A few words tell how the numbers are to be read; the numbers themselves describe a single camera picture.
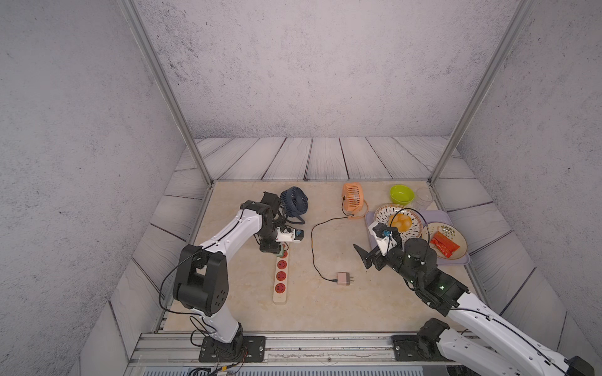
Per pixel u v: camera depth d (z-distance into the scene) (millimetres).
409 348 726
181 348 747
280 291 828
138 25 726
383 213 1054
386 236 603
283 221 1040
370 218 1060
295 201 1012
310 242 986
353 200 1023
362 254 681
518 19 717
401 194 1120
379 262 652
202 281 457
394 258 632
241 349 720
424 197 1092
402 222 1011
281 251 853
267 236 746
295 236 773
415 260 540
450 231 989
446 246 939
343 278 866
